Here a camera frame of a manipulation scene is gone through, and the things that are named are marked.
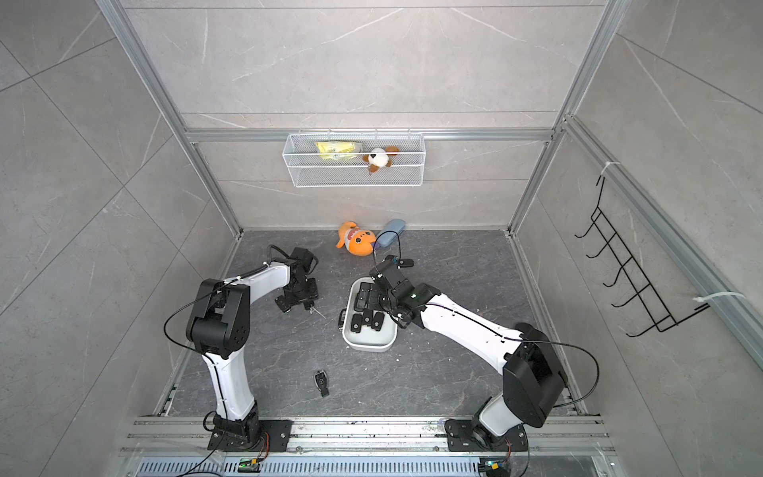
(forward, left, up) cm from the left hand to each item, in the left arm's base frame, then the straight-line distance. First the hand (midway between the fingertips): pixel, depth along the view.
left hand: (313, 293), depth 100 cm
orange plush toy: (+18, -15, +7) cm, 24 cm away
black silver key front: (-29, -6, 0) cm, 30 cm away
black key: (-12, -22, +1) cm, 25 cm away
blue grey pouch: (+30, -29, +1) cm, 42 cm away
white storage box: (-17, -19, -1) cm, 26 cm away
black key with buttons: (-11, -11, +1) cm, 15 cm away
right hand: (-11, -22, +15) cm, 28 cm away
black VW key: (-10, -19, +1) cm, 22 cm away
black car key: (-12, -16, +1) cm, 20 cm away
